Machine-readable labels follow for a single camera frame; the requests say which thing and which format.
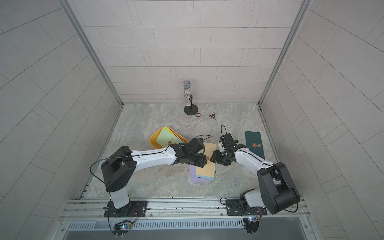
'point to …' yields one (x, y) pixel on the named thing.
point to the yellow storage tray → (156, 135)
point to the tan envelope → (209, 169)
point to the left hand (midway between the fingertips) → (207, 162)
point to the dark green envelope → (254, 143)
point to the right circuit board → (251, 224)
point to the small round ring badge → (198, 114)
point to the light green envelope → (165, 136)
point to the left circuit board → (122, 227)
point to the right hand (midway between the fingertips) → (213, 159)
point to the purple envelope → (195, 179)
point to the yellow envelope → (169, 131)
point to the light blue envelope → (205, 177)
